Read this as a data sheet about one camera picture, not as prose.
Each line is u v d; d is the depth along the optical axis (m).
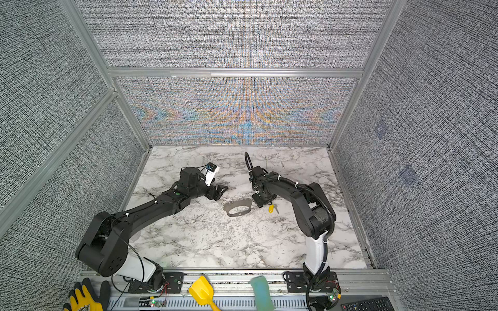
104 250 0.43
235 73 0.87
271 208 0.94
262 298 0.70
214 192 0.78
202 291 0.71
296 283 0.73
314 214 0.52
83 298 0.69
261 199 0.84
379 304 0.68
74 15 0.71
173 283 0.73
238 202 0.96
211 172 0.76
